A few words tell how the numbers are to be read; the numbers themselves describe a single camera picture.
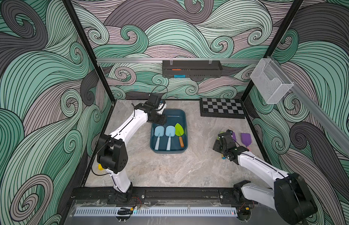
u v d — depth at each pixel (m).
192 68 0.96
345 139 0.50
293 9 0.72
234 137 0.95
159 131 0.98
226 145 0.67
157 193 0.75
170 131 0.99
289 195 0.39
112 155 0.46
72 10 0.73
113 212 0.70
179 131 1.00
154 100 0.69
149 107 0.63
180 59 0.94
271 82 0.78
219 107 1.11
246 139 0.98
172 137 0.96
